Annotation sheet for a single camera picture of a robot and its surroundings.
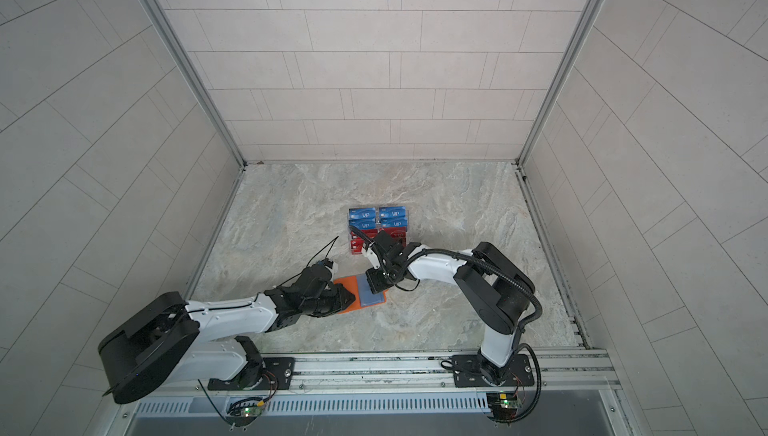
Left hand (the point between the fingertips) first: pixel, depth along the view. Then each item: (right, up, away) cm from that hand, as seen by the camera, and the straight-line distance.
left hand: (364, 300), depth 83 cm
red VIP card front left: (-3, +13, +8) cm, 16 cm away
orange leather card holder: (0, +1, +1) cm, 1 cm away
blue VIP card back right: (+10, +24, +8) cm, 28 cm away
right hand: (+1, +2, +3) cm, 4 cm away
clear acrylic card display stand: (+1, +18, +8) cm, 19 cm away
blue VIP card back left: (-2, +24, +8) cm, 25 cm away
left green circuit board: (-25, -19, -18) cm, 36 cm away
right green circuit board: (+34, -18, -15) cm, 41 cm away
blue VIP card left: (-1, +21, +8) cm, 22 cm away
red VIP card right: (+9, +18, +8) cm, 21 cm away
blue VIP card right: (+8, +21, +8) cm, 24 cm away
